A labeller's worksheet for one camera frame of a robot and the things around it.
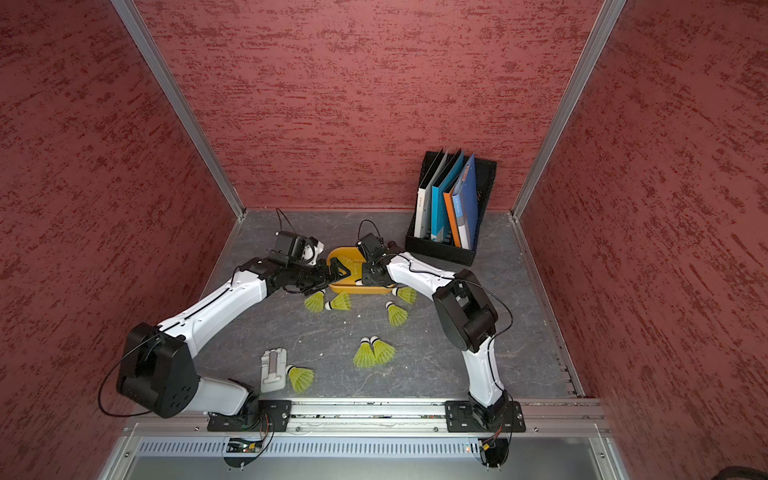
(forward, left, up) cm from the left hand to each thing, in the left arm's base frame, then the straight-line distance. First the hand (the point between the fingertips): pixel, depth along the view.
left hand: (338, 283), depth 83 cm
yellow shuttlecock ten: (-22, +9, -11) cm, 26 cm away
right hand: (+7, -9, -10) cm, 16 cm away
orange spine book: (+21, -33, +9) cm, 41 cm away
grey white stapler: (-20, +17, -13) cm, 29 cm away
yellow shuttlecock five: (+3, -20, -10) cm, 22 cm away
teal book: (+23, -29, +13) cm, 39 cm away
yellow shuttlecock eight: (-3, -17, -14) cm, 22 cm away
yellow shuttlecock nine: (-16, -8, -14) cm, 22 cm away
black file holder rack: (+19, -33, -8) cm, 38 cm away
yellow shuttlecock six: (-1, +8, -10) cm, 13 cm away
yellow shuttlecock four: (0, 0, -10) cm, 10 cm away
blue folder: (+25, -39, +9) cm, 47 cm away
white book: (+23, -25, +11) cm, 36 cm away
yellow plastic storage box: (+6, -4, +3) cm, 8 cm away
